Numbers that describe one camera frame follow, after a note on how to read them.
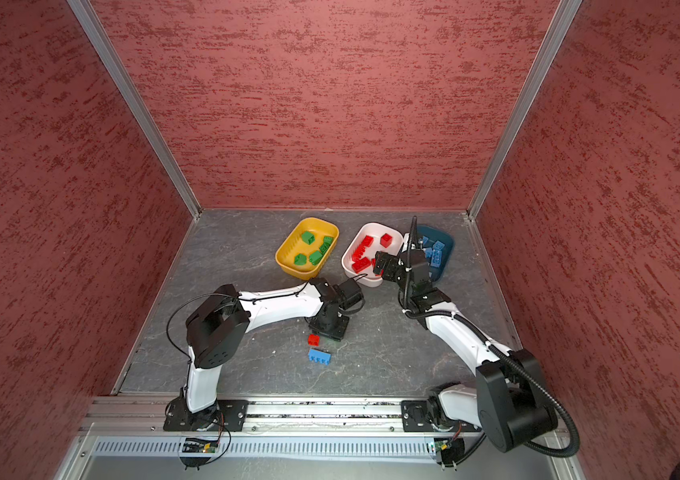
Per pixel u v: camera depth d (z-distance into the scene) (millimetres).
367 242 1093
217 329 499
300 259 1033
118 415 756
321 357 819
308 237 1100
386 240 1089
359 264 1033
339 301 656
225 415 739
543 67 806
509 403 409
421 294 657
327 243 1076
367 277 926
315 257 1027
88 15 710
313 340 852
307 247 1095
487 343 459
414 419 740
